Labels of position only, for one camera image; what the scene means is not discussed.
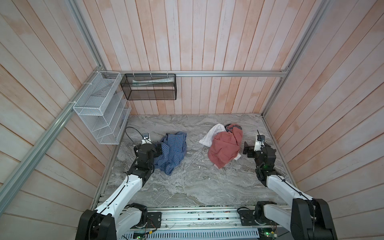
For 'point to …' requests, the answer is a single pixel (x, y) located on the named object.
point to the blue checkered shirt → (173, 146)
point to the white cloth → (207, 139)
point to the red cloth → (225, 146)
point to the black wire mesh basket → (149, 86)
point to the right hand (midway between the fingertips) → (254, 141)
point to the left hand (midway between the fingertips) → (150, 145)
